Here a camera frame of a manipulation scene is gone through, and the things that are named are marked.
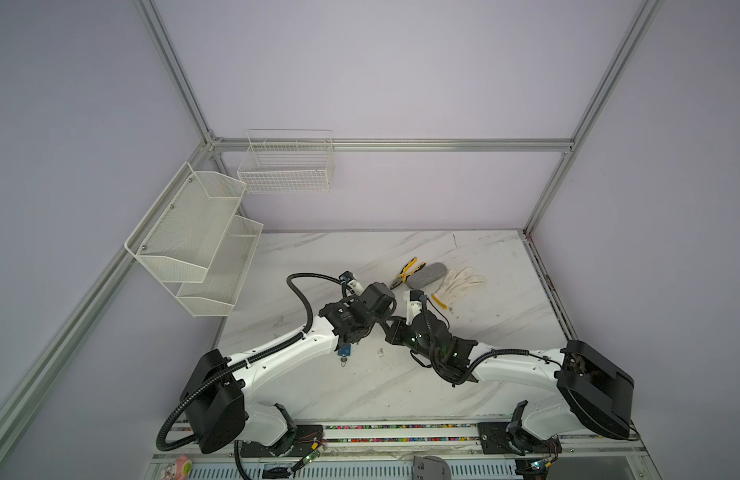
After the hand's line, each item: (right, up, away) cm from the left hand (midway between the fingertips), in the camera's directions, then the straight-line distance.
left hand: (379, 305), depth 80 cm
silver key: (-11, -17, +6) cm, 21 cm away
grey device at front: (+12, -37, -11) cm, 40 cm away
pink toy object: (-45, -36, -13) cm, 59 cm away
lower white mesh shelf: (-44, +3, -2) cm, 44 cm away
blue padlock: (-10, -15, +8) cm, 20 cm away
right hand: (-1, -4, -2) cm, 4 cm away
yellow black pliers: (+8, +6, +25) cm, 27 cm away
